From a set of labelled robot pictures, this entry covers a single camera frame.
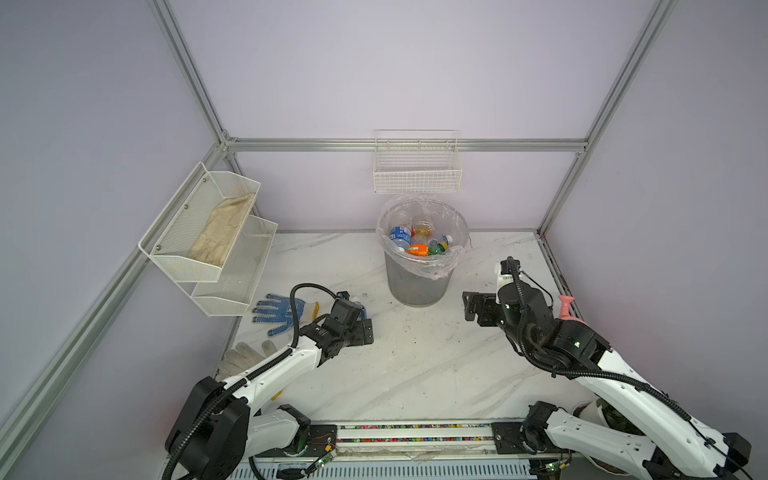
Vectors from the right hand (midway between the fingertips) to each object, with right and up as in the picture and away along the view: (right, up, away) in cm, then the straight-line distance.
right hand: (477, 294), depth 70 cm
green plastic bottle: (-7, +12, +20) cm, 24 cm away
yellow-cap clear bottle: (-11, +16, +21) cm, 28 cm away
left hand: (-31, -13, +16) cm, 38 cm away
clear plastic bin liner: (-4, +21, +22) cm, 31 cm away
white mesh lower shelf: (-70, -3, +20) cm, 72 cm away
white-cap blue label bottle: (-30, -11, +25) cm, 41 cm away
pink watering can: (+31, -7, +18) cm, 37 cm away
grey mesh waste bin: (-12, +2, +12) cm, 17 cm away
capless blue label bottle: (-18, +15, +12) cm, 26 cm away
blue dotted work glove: (-58, -9, +28) cm, 65 cm away
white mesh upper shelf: (-72, +16, +7) cm, 74 cm away
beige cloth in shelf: (-68, +15, +9) cm, 70 cm away
